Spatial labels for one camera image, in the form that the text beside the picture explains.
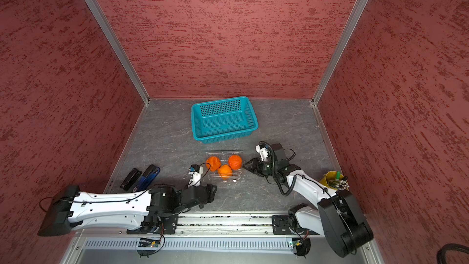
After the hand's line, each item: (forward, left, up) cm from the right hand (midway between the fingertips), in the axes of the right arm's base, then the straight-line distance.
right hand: (244, 171), depth 83 cm
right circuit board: (-27, -20, -9) cm, 35 cm away
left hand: (-10, +16, +1) cm, 18 cm away
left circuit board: (-26, +40, -8) cm, 48 cm away
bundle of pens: (-11, -36, +10) cm, 39 cm away
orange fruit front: (0, +9, -1) cm, 9 cm away
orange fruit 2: (+5, +4, -1) cm, 7 cm away
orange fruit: (+5, +14, -2) cm, 15 cm away
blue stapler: (-1, +45, -1) cm, 45 cm away
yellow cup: (-4, -39, +1) cm, 39 cm away
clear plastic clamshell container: (+10, +11, -4) cm, 15 cm away
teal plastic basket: (+36, +12, -6) cm, 38 cm away
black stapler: (-2, +54, -2) cm, 54 cm away
